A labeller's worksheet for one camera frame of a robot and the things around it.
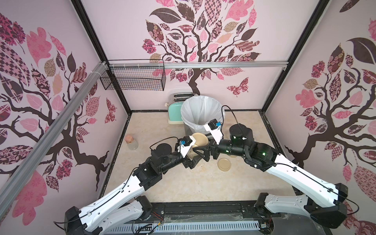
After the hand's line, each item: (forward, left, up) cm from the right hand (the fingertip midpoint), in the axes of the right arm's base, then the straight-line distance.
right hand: (199, 141), depth 61 cm
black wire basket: (+53, +40, 0) cm, 67 cm away
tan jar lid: (+4, -17, -34) cm, 38 cm away
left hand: (0, 0, -7) cm, 7 cm away
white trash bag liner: (+34, -1, -16) cm, 38 cm away
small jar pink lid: (+17, +42, -27) cm, 52 cm away
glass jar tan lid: (+1, -1, 0) cm, 1 cm away
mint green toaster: (+36, +15, -23) cm, 46 cm away
